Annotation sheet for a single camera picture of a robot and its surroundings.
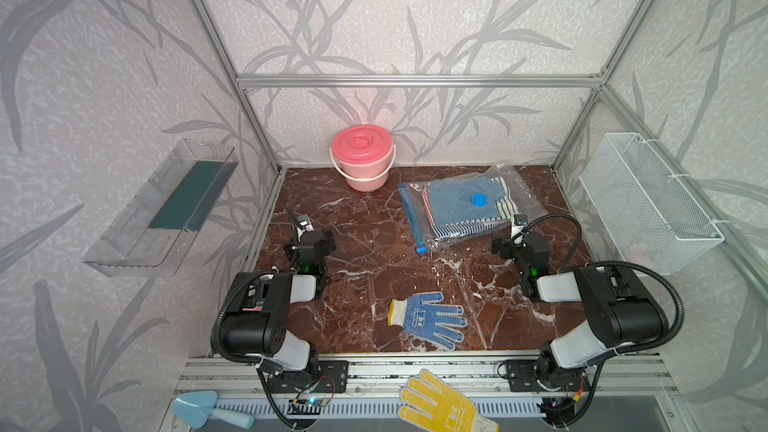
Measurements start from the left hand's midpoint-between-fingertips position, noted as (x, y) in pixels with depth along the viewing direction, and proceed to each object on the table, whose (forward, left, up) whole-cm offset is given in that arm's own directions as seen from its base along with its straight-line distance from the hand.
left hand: (309, 232), depth 93 cm
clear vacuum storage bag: (+11, -52, -2) cm, 53 cm away
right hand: (+2, -64, 0) cm, 64 cm away
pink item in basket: (-15, -88, +15) cm, 90 cm away
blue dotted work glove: (-25, -36, -6) cm, 44 cm away
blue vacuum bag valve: (+13, -56, 0) cm, 58 cm away
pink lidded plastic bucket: (+24, -16, +12) cm, 31 cm away
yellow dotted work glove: (-45, -41, -6) cm, 61 cm away
